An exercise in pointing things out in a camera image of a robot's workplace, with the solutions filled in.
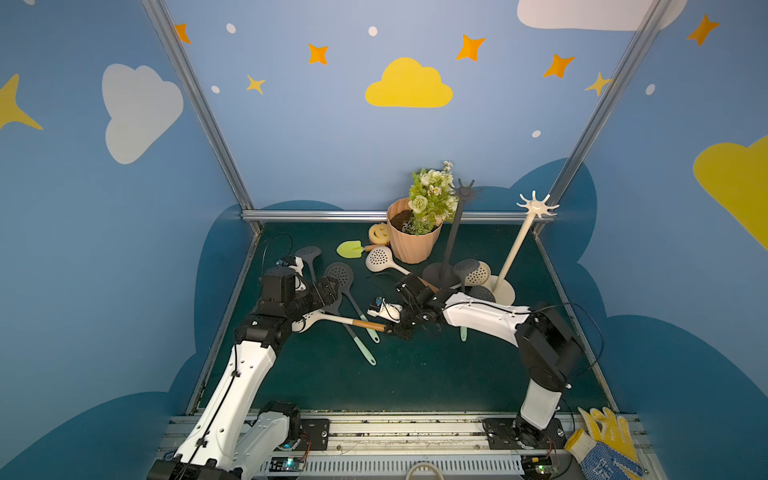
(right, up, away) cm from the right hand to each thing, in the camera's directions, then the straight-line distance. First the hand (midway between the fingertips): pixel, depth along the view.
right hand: (391, 322), depth 88 cm
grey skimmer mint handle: (-17, +14, +16) cm, 27 cm away
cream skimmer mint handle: (+31, +13, +16) cm, 37 cm away
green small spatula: (-15, +23, +27) cm, 38 cm away
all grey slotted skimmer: (-30, +21, +19) cm, 42 cm away
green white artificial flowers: (+13, +38, +5) cm, 40 cm away
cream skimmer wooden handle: (-4, +19, +18) cm, 27 cm away
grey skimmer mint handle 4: (+31, +8, +12) cm, 34 cm away
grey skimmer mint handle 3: (+26, +16, +15) cm, 34 cm away
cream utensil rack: (+37, +10, +11) cm, 40 cm away
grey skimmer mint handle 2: (-18, +2, +9) cm, 21 cm away
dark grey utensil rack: (+19, +13, +18) cm, 30 cm away
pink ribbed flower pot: (+6, +23, +12) cm, 27 cm away
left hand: (-16, +12, -11) cm, 23 cm away
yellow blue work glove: (+52, -28, -16) cm, 61 cm away
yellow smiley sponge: (-5, +29, +27) cm, 40 cm away
